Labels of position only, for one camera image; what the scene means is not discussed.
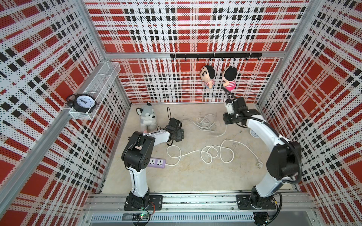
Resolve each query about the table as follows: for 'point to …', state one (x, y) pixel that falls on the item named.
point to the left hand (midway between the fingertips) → (178, 133)
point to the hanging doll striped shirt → (207, 74)
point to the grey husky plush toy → (148, 118)
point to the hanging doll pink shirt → (229, 76)
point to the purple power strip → (157, 162)
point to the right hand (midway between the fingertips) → (229, 117)
